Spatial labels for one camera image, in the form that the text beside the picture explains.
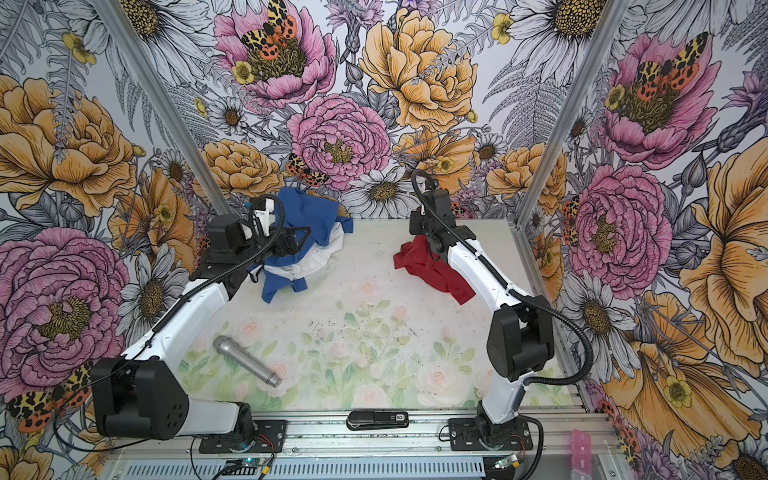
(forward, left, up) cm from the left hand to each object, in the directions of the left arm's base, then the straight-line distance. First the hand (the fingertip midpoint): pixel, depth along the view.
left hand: (299, 236), depth 81 cm
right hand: (+8, -33, -2) cm, 34 cm away
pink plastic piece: (-47, -68, -25) cm, 86 cm away
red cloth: (+4, -32, -14) cm, 35 cm away
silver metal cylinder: (-22, +18, -24) cm, 38 cm away
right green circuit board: (-48, -51, -27) cm, 75 cm away
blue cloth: (+25, +8, -13) cm, 29 cm away
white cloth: (+11, +4, -25) cm, 27 cm away
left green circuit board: (-47, +8, -27) cm, 55 cm away
